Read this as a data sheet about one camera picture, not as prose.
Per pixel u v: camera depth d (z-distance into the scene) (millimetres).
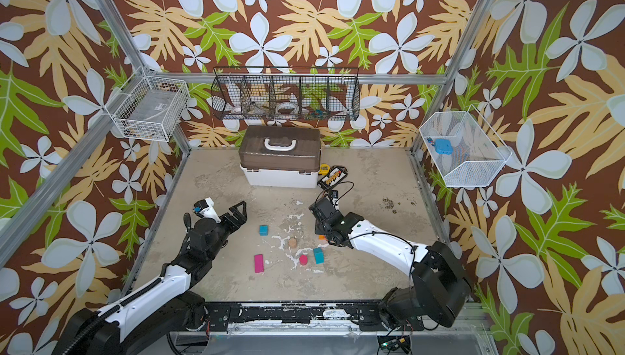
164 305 539
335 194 764
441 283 418
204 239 620
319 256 862
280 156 884
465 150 839
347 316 754
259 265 845
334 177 1078
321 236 879
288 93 980
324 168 1082
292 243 887
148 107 858
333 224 639
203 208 722
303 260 857
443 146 862
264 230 927
